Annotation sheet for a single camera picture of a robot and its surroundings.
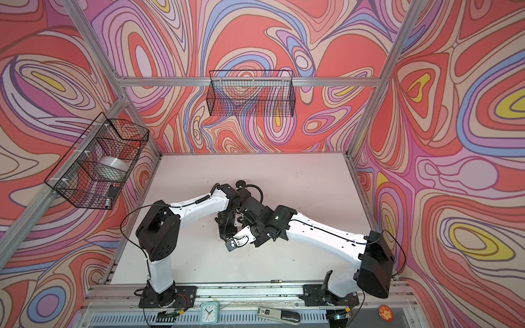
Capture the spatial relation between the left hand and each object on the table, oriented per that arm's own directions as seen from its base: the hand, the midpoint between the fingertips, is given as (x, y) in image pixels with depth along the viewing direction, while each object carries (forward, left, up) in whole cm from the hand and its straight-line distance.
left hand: (229, 232), depth 86 cm
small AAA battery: (-18, -20, -3) cm, 27 cm away
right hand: (-3, -10, +10) cm, 14 cm away
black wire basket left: (+11, +44, +29) cm, 54 cm away
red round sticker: (-28, -58, -4) cm, 64 cm away
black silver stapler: (-30, -23, +2) cm, 37 cm away
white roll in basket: (+11, +39, +29) cm, 49 cm away
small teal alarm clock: (-28, +4, -2) cm, 28 cm away
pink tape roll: (+25, -3, +1) cm, 25 cm away
